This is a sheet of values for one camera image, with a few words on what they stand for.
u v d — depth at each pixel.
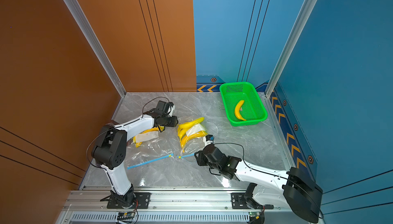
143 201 0.74
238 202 0.72
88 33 0.86
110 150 0.50
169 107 0.81
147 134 0.91
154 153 0.87
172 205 0.72
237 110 1.06
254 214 0.72
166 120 0.83
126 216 0.72
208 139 0.72
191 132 0.89
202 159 0.70
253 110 1.09
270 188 0.46
